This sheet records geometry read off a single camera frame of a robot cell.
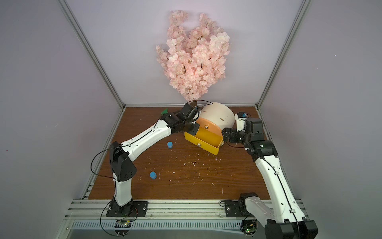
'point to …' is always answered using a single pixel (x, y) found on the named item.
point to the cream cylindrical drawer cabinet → (218, 112)
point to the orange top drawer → (210, 125)
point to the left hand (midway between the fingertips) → (199, 127)
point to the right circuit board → (248, 226)
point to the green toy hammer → (164, 111)
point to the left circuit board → (122, 227)
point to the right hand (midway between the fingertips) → (232, 127)
